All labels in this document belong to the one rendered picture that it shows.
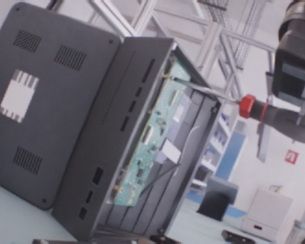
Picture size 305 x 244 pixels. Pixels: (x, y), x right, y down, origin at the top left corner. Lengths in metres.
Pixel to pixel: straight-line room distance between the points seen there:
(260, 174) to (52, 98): 6.62
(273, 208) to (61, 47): 0.95
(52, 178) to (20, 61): 0.14
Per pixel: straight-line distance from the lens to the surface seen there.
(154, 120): 0.45
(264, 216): 1.31
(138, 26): 1.90
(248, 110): 0.42
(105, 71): 0.47
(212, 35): 3.30
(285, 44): 0.45
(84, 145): 0.45
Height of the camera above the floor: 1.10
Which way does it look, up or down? 4 degrees up
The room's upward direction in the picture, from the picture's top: 23 degrees clockwise
